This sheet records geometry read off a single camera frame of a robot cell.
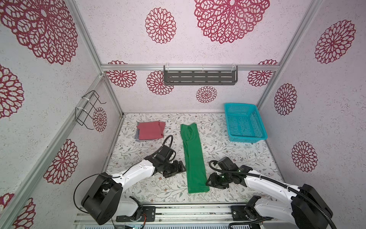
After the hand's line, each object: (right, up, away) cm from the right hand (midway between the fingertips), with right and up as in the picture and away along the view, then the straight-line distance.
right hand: (207, 183), depth 80 cm
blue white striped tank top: (-47, +25, +23) cm, 58 cm away
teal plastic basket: (+36, +35, +35) cm, 61 cm away
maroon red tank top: (-37, +30, +21) cm, 52 cm away
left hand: (-15, +5, +2) cm, 16 cm away
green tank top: (-6, 0, +4) cm, 7 cm away
